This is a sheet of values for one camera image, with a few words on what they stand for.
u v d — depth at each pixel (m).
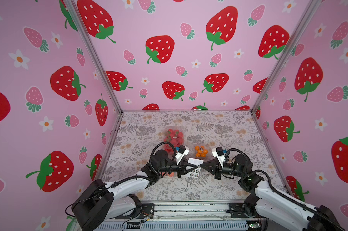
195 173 0.72
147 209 0.75
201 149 0.94
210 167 0.67
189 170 0.69
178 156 0.66
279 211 0.55
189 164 0.68
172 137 0.95
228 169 0.65
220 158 0.64
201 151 0.95
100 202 0.41
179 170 0.64
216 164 0.65
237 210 0.73
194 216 0.73
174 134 1.01
